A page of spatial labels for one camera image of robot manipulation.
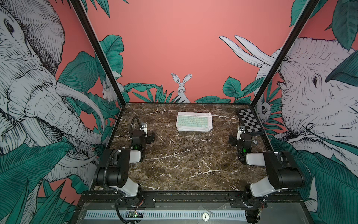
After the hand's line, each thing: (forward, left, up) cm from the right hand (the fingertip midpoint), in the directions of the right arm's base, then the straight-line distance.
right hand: (238, 131), depth 95 cm
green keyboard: (+9, +30, -1) cm, 32 cm away
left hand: (+1, +64, +2) cm, 64 cm away
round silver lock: (-48, +26, -7) cm, 55 cm away
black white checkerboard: (+11, -13, -4) cm, 17 cm away
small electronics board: (-47, +62, -6) cm, 78 cm away
